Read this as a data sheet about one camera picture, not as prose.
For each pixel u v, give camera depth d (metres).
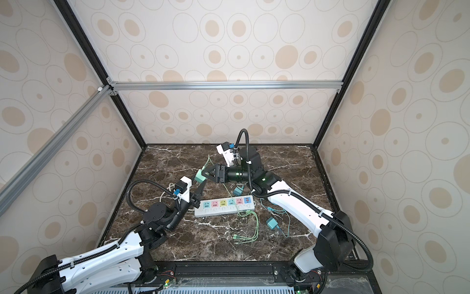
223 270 0.76
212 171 0.70
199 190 0.64
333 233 0.41
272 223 0.85
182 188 0.54
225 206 0.90
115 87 0.91
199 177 0.67
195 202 0.60
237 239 0.83
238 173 0.61
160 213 0.52
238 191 0.97
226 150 0.64
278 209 0.92
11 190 0.51
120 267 0.57
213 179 0.63
